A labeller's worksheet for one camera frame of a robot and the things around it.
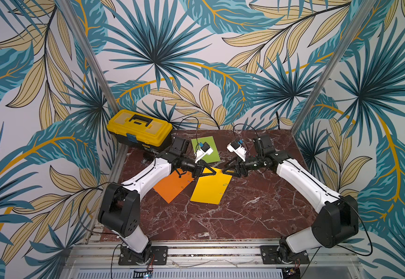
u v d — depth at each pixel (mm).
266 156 627
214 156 1056
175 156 668
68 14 687
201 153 705
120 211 440
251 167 676
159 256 743
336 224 419
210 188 779
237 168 679
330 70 878
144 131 957
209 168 734
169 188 930
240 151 689
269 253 735
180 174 720
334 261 736
